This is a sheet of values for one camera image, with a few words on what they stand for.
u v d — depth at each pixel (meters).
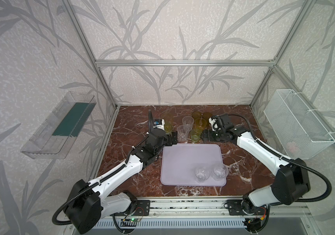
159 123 0.69
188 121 1.06
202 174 0.85
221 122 0.66
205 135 0.76
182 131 1.01
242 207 0.72
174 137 0.72
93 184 0.42
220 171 0.86
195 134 1.00
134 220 0.71
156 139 0.59
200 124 1.05
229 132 0.61
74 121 0.64
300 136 0.61
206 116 1.07
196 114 1.10
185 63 0.98
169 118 1.02
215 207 0.75
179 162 0.89
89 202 0.39
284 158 0.45
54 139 0.64
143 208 0.73
